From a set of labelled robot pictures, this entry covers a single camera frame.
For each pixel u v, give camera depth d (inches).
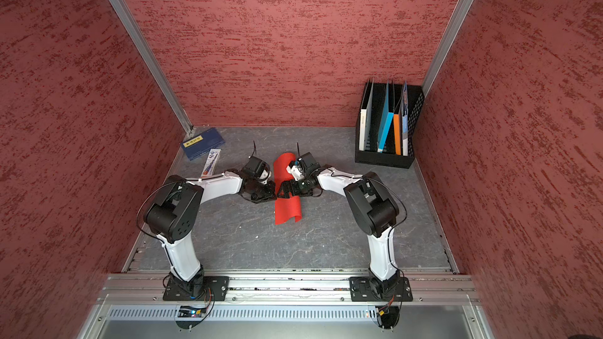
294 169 35.3
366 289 29.1
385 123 35.2
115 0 29.9
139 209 34.7
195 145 44.6
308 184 32.7
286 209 34.7
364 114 34.6
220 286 29.1
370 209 20.4
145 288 29.9
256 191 32.4
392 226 21.6
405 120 33.9
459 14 31.4
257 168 31.5
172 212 19.5
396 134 36.4
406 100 35.4
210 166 40.8
